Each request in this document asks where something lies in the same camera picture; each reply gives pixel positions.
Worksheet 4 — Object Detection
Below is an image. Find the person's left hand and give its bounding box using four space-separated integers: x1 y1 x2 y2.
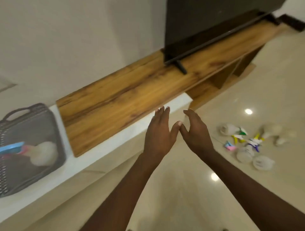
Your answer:
143 106 183 159

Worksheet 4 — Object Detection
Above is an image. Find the person's right hand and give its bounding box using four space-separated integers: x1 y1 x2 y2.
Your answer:
179 109 215 157

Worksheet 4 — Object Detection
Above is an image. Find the white nozzle yellow tip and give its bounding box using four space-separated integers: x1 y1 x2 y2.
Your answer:
231 134 246 145

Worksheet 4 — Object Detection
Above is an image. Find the wooden cabinet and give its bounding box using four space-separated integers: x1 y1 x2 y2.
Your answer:
56 19 290 157

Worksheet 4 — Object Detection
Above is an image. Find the bottle with purple-nozzle sprayer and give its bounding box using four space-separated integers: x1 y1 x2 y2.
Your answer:
236 145 254 164

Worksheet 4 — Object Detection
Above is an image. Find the grey plastic basket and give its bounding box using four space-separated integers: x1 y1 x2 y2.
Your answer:
0 102 67 198

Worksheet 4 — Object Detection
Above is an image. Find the person's right forearm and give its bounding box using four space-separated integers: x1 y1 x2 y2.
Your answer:
202 147 305 231

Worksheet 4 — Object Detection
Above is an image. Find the person's left forearm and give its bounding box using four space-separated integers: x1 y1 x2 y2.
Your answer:
78 152 158 231

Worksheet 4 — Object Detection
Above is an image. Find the black television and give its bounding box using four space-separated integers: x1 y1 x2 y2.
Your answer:
164 0 286 75

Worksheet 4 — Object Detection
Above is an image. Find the black baseboard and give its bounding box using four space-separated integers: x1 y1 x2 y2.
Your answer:
279 14 305 32

